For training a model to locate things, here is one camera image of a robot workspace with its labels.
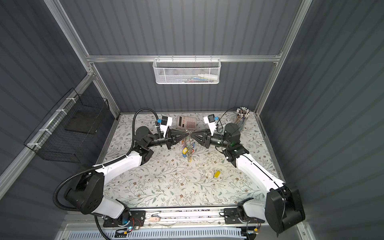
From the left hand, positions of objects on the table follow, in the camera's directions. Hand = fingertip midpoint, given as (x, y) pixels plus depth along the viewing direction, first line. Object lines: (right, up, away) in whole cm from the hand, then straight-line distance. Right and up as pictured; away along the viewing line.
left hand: (188, 134), depth 69 cm
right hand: (+3, -1, +1) cm, 3 cm away
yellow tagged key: (+16, -25, +20) cm, 36 cm away
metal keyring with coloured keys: (0, -6, +10) cm, 12 cm away
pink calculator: (-4, +7, +42) cm, 43 cm away
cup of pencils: (+35, +12, +27) cm, 46 cm away
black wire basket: (-60, +1, +4) cm, 60 cm away
